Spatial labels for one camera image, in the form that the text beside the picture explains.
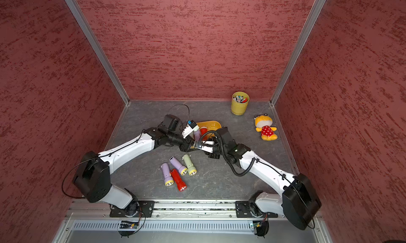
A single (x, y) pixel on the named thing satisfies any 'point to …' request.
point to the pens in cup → (240, 99)
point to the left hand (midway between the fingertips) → (196, 148)
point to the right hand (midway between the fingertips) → (206, 145)
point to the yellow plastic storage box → (211, 125)
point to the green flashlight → (192, 170)
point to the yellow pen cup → (239, 109)
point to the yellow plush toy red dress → (263, 123)
